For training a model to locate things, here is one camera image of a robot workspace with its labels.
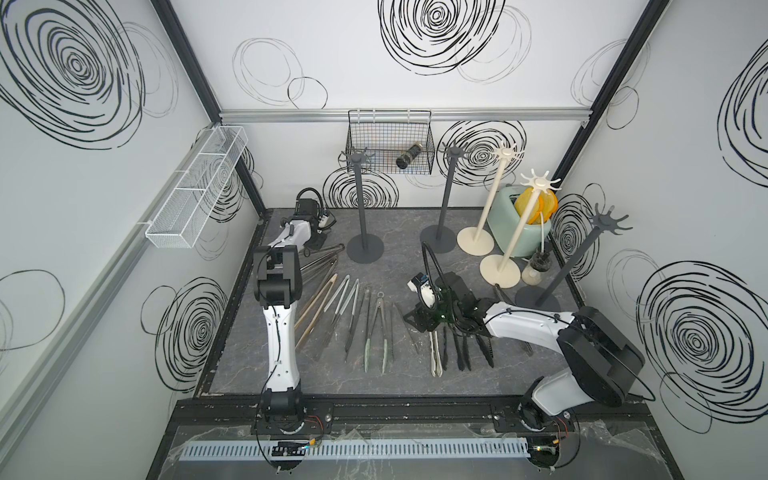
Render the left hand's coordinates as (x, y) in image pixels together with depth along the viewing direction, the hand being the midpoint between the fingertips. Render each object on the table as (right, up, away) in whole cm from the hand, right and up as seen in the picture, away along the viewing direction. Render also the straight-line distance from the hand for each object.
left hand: (307, 238), depth 110 cm
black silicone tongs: (+51, -29, -24) cm, 63 cm away
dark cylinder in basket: (+37, +26, -20) cm, 49 cm away
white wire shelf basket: (-21, +13, -32) cm, 40 cm away
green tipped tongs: (+28, -20, -19) cm, 39 cm away
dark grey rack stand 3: (+80, -18, -19) cm, 84 cm away
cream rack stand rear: (+63, -1, -2) cm, 63 cm away
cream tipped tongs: (+43, -34, -31) cm, 63 cm away
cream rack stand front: (+69, -11, -9) cm, 71 cm away
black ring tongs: (+58, -32, -28) cm, 72 cm away
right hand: (+37, -21, -25) cm, 49 cm away
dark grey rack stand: (+21, -4, -2) cm, 21 cm away
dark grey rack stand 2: (+50, 0, 0) cm, 50 cm away
